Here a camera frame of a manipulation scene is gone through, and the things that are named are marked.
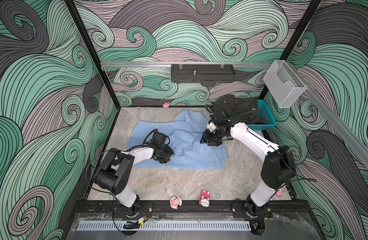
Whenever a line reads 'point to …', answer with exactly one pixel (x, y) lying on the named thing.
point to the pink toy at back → (166, 104)
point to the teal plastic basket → (264, 111)
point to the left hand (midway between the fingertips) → (175, 153)
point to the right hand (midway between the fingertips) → (203, 142)
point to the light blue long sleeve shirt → (184, 135)
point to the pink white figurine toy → (175, 201)
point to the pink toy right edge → (279, 193)
